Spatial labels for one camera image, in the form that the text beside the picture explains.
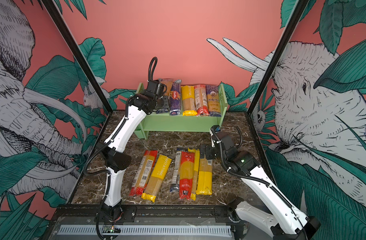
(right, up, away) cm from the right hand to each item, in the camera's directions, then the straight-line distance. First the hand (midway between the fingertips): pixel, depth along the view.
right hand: (205, 144), depth 71 cm
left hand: (-21, +24, +10) cm, 34 cm away
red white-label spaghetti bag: (-34, -19, +14) cm, 42 cm away
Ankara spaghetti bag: (+6, +24, +15) cm, 29 cm away
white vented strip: (-59, -42, -1) cm, 72 cm away
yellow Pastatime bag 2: (-3, -10, +24) cm, 26 cm away
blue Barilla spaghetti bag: (-16, +25, +13) cm, 32 cm away
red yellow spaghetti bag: (-9, -13, +17) cm, 23 cm away
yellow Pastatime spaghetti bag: (-8, +21, +11) cm, 25 cm away
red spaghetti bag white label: (-1, +24, +13) cm, 27 cm away
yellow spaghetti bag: (+1, -23, +12) cm, 26 cm away
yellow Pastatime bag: (-26, -16, +19) cm, 36 cm away
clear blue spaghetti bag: (-16, -24, +9) cm, 30 cm away
